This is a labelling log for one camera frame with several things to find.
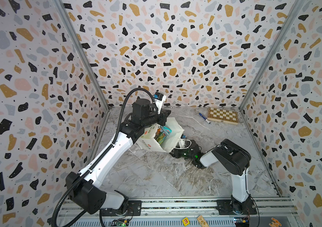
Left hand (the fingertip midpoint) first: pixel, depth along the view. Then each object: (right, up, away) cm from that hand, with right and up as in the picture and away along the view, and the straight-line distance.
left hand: (171, 111), depth 70 cm
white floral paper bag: (-4, -17, +22) cm, 28 cm away
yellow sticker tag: (+7, -54, -2) cm, 54 cm away
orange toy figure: (+52, -56, 0) cm, 76 cm away
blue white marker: (+27, -3, +43) cm, 51 cm away
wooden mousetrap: (+15, -54, -1) cm, 57 cm away
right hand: (-1, -24, +22) cm, 32 cm away
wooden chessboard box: (+41, -1, +43) cm, 60 cm away
